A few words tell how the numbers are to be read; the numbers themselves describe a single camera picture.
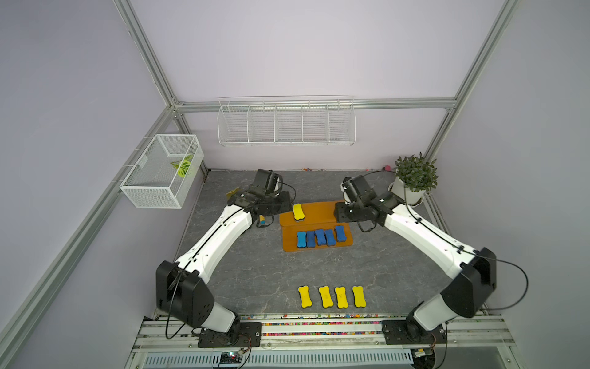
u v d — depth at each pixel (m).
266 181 0.61
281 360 0.77
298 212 0.85
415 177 0.92
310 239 0.94
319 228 0.97
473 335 0.74
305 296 0.80
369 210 0.57
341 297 0.79
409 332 0.65
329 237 0.94
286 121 1.00
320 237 0.94
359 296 0.81
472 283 0.40
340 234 0.96
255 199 0.56
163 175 0.81
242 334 0.74
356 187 0.61
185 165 0.81
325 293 0.81
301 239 0.94
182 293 0.41
